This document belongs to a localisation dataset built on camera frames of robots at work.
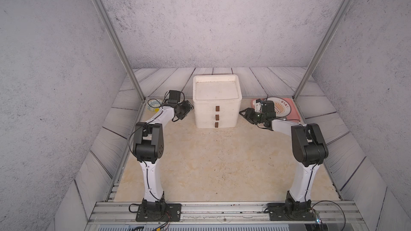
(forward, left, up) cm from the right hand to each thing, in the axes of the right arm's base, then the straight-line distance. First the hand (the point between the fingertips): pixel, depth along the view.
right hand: (240, 113), depth 98 cm
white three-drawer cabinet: (0, +14, +13) cm, 19 cm away
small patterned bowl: (+15, +60, -7) cm, 62 cm away
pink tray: (+6, -38, -10) cm, 40 cm away
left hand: (+4, +27, +1) cm, 28 cm away
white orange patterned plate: (+14, -32, -10) cm, 36 cm away
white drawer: (-4, +14, +2) cm, 15 cm away
